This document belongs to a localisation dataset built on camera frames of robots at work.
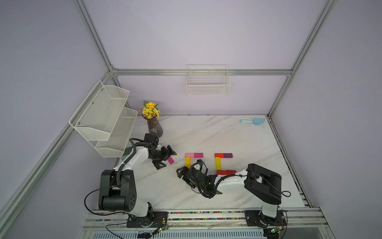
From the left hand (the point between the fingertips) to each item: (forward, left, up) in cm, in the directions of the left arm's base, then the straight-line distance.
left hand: (171, 160), depth 87 cm
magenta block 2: (+7, -16, -6) cm, 19 cm away
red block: (+8, -31, -8) cm, 33 cm away
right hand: (-7, -6, -5) cm, 10 cm away
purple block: (+7, -36, -6) cm, 37 cm away
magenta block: (+4, +2, -8) cm, 9 cm away
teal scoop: (+39, -64, -8) cm, 75 cm away
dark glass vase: (+24, +14, +3) cm, 28 cm away
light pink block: (+8, -11, -8) cm, 16 cm away
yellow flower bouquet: (+24, +13, +18) cm, 33 cm away
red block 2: (-4, -31, -9) cm, 32 cm away
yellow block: (+2, -29, -7) cm, 30 cm away
